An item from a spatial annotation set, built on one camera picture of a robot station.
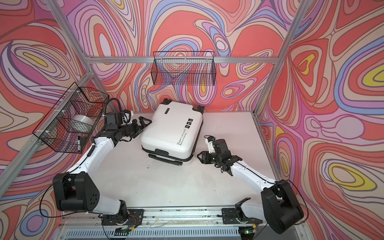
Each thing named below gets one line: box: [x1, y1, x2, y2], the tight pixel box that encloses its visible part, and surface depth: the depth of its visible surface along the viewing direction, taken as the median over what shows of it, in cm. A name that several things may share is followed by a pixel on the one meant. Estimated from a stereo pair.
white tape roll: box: [69, 114, 95, 133], surface depth 74 cm
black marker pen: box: [77, 135, 81, 153], surface depth 73 cm
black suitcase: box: [140, 98, 205, 166], surface depth 86 cm
